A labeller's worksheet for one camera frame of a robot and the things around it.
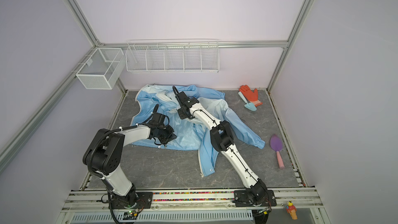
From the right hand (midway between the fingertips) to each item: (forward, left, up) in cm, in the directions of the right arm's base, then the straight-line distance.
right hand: (185, 114), depth 104 cm
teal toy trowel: (+9, -46, -3) cm, 47 cm away
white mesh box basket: (+17, +51, +25) cm, 59 cm away
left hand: (-17, +3, 0) cm, 17 cm away
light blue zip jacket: (-16, -5, 0) cm, 17 cm away
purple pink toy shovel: (-20, -57, -4) cm, 60 cm away
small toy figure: (-53, -53, -1) cm, 75 cm away
